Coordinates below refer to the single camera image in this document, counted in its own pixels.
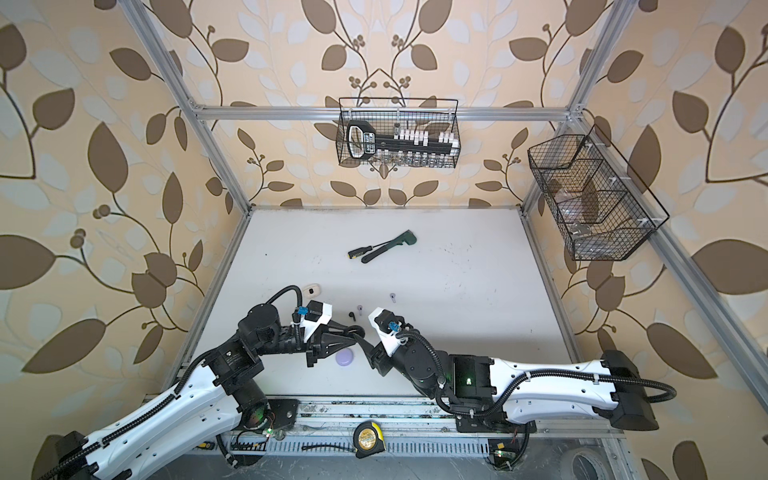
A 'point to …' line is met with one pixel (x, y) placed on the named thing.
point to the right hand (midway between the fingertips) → (368, 328)
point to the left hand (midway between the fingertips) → (354, 337)
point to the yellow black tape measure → (368, 439)
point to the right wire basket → (605, 210)
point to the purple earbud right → (393, 297)
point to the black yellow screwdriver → (375, 250)
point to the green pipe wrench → (406, 238)
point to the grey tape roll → (588, 463)
